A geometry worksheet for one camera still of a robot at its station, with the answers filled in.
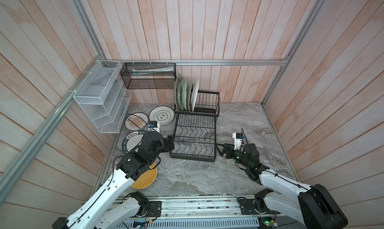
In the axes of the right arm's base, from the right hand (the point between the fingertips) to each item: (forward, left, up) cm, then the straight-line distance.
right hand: (219, 144), depth 84 cm
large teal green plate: (+32, +25, +23) cm, 46 cm away
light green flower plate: (+16, +20, +24) cm, 35 cm away
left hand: (-5, +29, +12) cm, 31 cm away
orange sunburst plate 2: (+25, +58, -11) cm, 64 cm away
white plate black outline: (+32, +39, -11) cm, 52 cm away
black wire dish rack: (+13, +14, -11) cm, 22 cm away
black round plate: (+15, +17, +13) cm, 26 cm away
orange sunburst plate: (+17, +15, +23) cm, 32 cm away
